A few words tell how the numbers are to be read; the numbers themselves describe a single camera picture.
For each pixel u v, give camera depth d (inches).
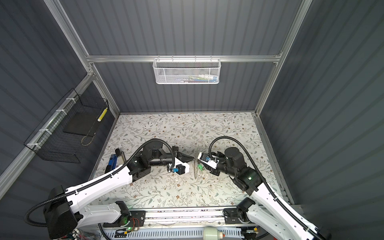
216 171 25.3
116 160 36.9
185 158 25.8
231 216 28.6
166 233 27.8
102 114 32.3
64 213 15.0
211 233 24.8
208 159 22.9
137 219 28.4
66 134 28.4
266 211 23.1
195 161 25.8
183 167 22.0
